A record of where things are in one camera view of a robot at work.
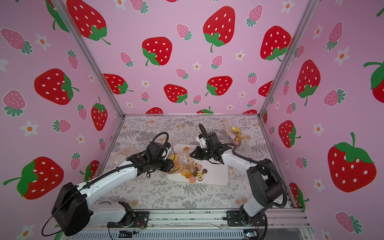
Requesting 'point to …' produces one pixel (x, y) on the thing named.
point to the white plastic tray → (217, 173)
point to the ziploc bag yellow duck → (182, 163)
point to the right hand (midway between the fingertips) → (188, 156)
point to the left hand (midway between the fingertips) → (172, 163)
